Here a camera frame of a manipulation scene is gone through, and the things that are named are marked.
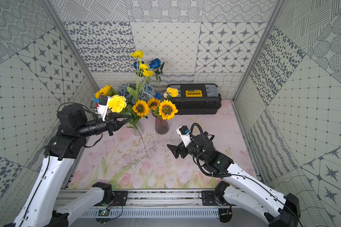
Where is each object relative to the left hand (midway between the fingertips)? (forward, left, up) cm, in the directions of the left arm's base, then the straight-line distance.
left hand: (132, 119), depth 56 cm
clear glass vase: (+19, +9, -37) cm, 42 cm away
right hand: (+1, -17, -19) cm, 26 cm away
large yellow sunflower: (+14, +1, -9) cm, 17 cm away
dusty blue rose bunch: (+21, +6, -6) cm, 22 cm away
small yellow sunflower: (+21, -4, -12) cm, 25 cm away
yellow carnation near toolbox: (+24, -16, -7) cm, 30 cm away
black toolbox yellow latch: (+39, -32, -25) cm, 56 cm away
